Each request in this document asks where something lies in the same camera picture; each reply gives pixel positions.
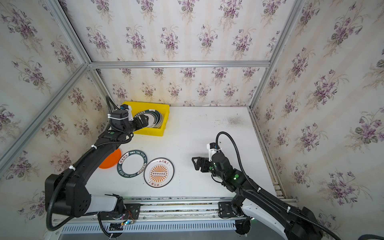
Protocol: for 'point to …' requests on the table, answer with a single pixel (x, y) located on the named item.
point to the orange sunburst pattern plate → (159, 172)
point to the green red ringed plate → (154, 117)
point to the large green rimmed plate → (132, 163)
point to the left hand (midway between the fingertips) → (141, 117)
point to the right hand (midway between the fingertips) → (195, 160)
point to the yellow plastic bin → (164, 109)
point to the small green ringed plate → (161, 123)
